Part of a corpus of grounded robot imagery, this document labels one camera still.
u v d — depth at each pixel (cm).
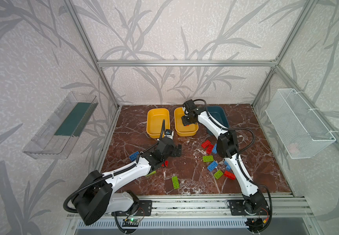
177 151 75
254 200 64
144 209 74
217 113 114
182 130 99
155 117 111
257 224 72
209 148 94
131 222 72
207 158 91
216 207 75
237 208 73
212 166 87
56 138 65
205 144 96
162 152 63
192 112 80
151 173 84
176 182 81
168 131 74
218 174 84
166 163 87
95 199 40
